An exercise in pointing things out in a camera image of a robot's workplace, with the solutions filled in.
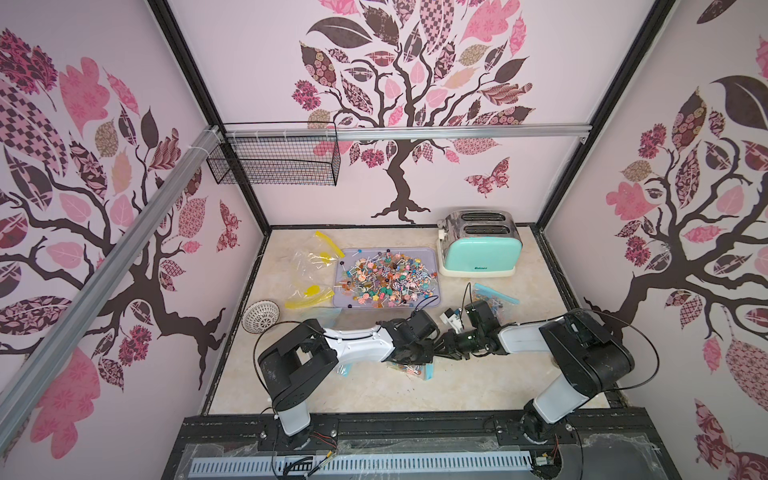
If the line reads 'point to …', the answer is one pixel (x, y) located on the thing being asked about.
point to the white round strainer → (258, 315)
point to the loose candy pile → (386, 279)
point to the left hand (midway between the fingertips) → (429, 363)
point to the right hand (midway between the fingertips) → (431, 350)
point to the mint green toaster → (478, 243)
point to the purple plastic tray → (426, 255)
